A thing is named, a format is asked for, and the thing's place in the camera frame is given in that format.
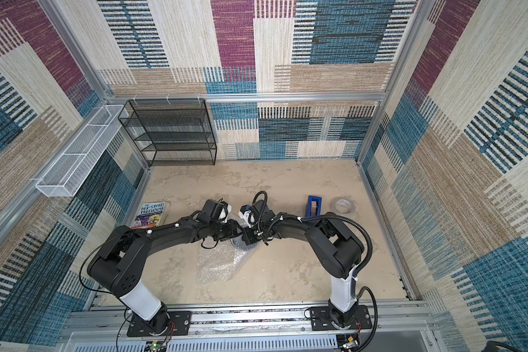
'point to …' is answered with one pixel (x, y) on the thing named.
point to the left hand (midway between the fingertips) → (243, 232)
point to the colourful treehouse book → (149, 215)
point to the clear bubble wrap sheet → (222, 260)
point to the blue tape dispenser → (314, 206)
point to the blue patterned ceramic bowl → (238, 243)
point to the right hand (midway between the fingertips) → (247, 239)
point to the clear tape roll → (345, 205)
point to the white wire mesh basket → (68, 172)
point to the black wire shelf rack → (171, 132)
